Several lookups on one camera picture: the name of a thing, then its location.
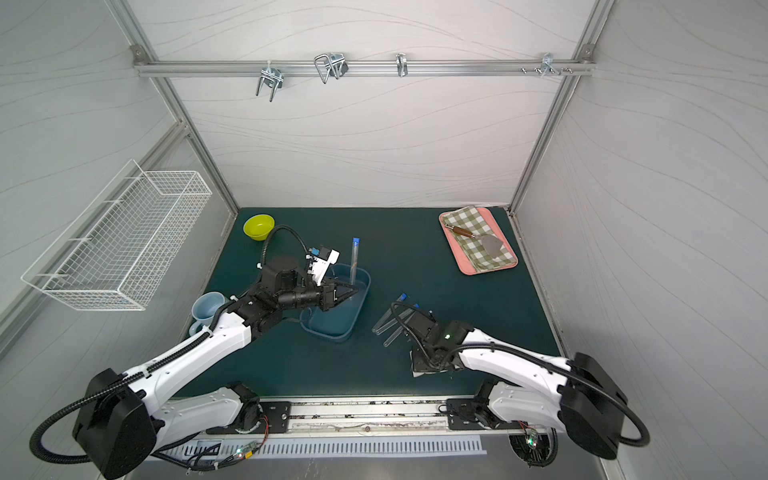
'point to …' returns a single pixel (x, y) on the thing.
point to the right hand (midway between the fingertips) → (420, 359)
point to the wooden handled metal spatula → (492, 245)
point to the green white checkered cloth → (472, 220)
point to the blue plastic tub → (336, 324)
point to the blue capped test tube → (354, 259)
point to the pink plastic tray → (459, 255)
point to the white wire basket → (111, 254)
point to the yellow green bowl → (259, 226)
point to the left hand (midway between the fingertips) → (356, 291)
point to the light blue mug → (204, 308)
